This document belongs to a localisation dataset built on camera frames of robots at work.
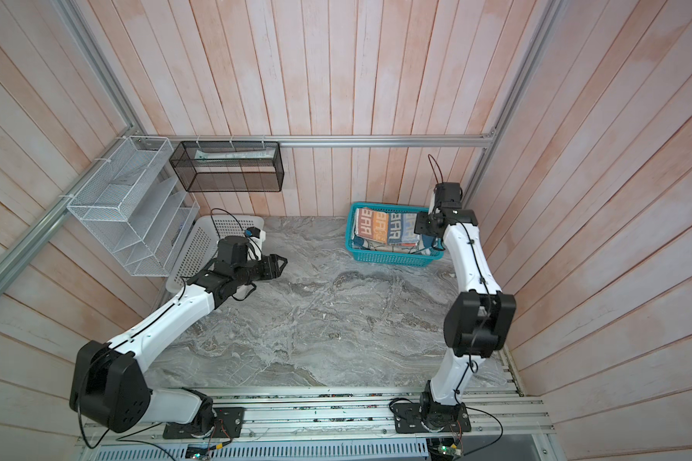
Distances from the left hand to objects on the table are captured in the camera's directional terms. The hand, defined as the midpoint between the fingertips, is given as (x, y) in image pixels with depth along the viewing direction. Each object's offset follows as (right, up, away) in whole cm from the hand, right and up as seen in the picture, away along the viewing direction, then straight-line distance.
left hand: (280, 266), depth 84 cm
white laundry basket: (-35, +6, +21) cm, 41 cm away
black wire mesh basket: (-24, +36, +22) cm, 49 cm away
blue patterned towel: (+43, +10, +18) cm, 48 cm away
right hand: (+45, +14, +5) cm, 48 cm away
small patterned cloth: (+31, +15, +24) cm, 41 cm away
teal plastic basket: (+27, +4, +26) cm, 38 cm away
